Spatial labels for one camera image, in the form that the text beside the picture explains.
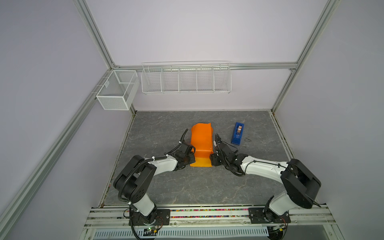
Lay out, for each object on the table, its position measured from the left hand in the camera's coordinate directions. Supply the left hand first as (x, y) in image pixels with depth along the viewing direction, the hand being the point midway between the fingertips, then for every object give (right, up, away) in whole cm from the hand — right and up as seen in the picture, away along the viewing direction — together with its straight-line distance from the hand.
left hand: (192, 158), depth 93 cm
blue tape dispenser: (+30, +16, +6) cm, 34 cm away
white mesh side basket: (-51, +44, +8) cm, 68 cm away
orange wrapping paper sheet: (+6, +15, +3) cm, 16 cm away
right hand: (+13, +2, -4) cm, 14 cm away
